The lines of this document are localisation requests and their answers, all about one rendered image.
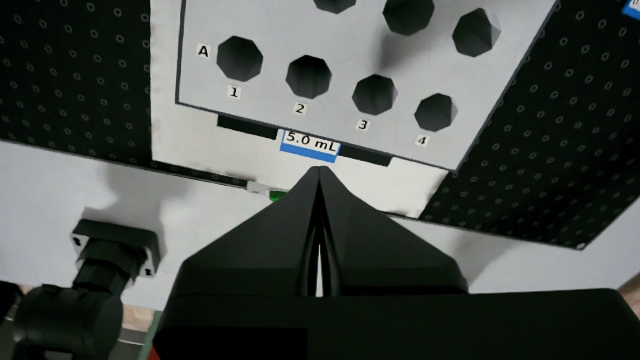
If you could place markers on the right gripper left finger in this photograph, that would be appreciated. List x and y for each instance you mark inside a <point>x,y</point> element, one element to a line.
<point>269,251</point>

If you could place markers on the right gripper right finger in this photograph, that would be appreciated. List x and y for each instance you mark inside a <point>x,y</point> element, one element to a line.
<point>373,255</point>

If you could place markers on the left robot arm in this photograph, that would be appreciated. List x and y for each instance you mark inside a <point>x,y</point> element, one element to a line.
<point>88,325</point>

